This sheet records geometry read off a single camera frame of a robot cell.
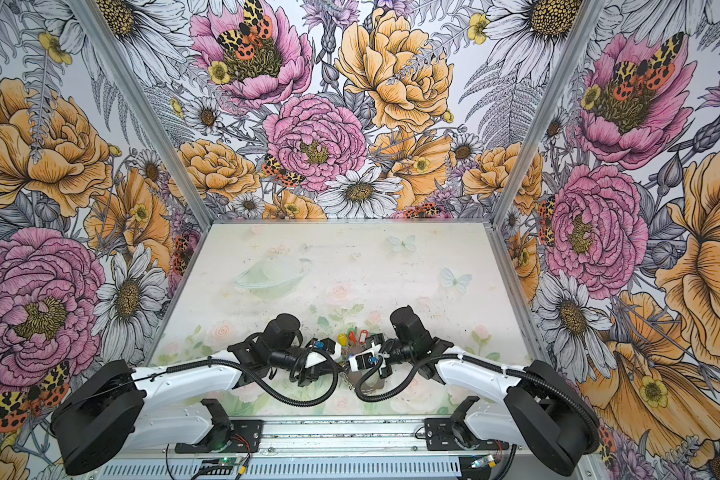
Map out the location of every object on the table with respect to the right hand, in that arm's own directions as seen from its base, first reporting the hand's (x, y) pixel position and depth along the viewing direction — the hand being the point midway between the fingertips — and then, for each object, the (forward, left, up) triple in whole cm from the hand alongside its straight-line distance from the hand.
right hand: (353, 363), depth 77 cm
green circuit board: (-19, +30, -9) cm, 37 cm away
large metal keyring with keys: (+9, +2, -8) cm, 12 cm away
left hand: (-2, +4, -2) cm, 5 cm away
